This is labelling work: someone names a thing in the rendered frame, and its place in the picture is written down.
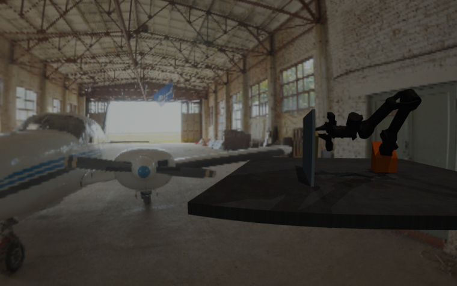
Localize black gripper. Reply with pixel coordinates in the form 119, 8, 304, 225
315, 112, 346, 151

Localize dark grey wall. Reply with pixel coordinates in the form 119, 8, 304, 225
302, 109, 316, 187

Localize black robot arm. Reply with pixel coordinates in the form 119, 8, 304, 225
345, 89, 422, 156

